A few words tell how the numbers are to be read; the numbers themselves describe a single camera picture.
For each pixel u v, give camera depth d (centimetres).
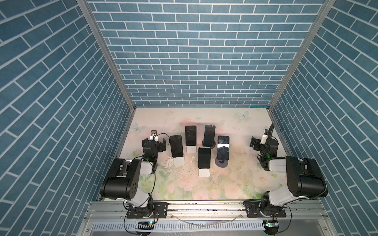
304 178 49
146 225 72
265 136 83
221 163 91
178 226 77
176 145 83
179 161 91
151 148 71
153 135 79
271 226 73
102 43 83
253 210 74
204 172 86
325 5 70
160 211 73
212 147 94
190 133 90
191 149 96
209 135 94
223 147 86
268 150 72
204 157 79
